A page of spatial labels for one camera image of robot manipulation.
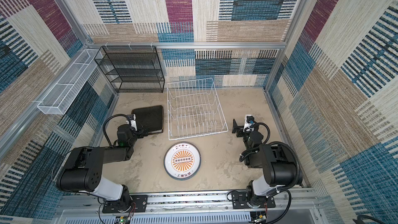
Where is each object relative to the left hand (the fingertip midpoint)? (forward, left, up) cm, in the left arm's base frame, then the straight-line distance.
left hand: (137, 122), depth 93 cm
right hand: (-2, -62, +4) cm, 62 cm away
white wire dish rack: (+13, -33, -5) cm, 36 cm away
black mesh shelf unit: (+39, +10, +9) cm, 41 cm away
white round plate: (-21, -28, -6) cm, 36 cm away
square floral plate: (+6, -6, -5) cm, 10 cm away
